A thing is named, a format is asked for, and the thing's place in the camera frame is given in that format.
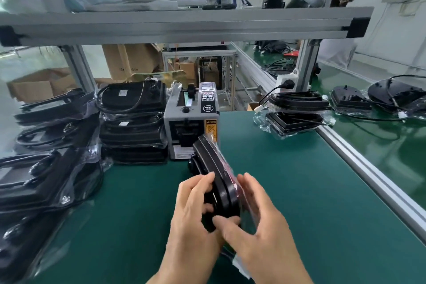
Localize white flat scale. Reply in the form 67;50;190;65
90;0;179;12

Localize bundle of black cables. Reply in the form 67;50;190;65
263;59;297;76

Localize white handset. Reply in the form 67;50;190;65
63;0;91;14

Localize unbagged black lamps with cables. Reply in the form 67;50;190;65
329;75;426;120

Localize stack of bagged lamps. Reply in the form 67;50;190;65
0;144;114;218

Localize aluminium table edge rail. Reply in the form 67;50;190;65
318;124;426;241

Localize grey metal shelf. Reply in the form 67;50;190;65
0;6;374;47

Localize person's left hand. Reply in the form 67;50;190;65
163;173;225;284

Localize open cardboard box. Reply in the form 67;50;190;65
7;67;81;103

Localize person's right hand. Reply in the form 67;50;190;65
212;173;314;284

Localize grey tape dispenser machine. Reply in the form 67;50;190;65
164;82;221;160

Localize black cup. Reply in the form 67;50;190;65
261;0;286;10

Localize group of bagged black lamps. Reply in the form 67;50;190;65
254;89;337;138

